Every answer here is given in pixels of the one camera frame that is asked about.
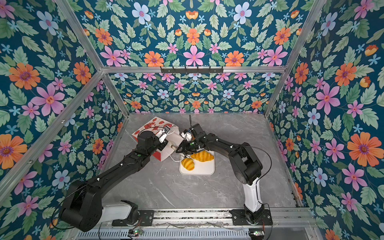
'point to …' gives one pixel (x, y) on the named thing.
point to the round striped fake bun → (188, 163)
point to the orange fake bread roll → (202, 156)
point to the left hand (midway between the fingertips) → (165, 128)
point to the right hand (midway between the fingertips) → (177, 150)
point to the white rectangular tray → (206, 168)
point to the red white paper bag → (174, 136)
